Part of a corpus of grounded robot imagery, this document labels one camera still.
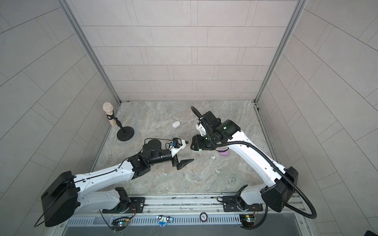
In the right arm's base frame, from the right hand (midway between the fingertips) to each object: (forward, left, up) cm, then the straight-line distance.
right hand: (195, 148), depth 70 cm
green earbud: (-5, +17, -18) cm, 26 cm away
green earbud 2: (-5, -12, -19) cm, 23 cm away
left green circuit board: (-26, +36, -17) cm, 47 cm away
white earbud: (+3, -10, -19) cm, 22 cm away
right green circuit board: (-28, -22, -21) cm, 42 cm away
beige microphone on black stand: (+22, +45, -16) cm, 53 cm away
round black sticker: (-25, -2, -19) cm, 32 cm away
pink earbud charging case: (+5, -17, -18) cm, 25 cm away
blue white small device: (-26, +16, -17) cm, 35 cm away
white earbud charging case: (+28, +13, -16) cm, 34 cm away
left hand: (-1, +2, -2) cm, 3 cm away
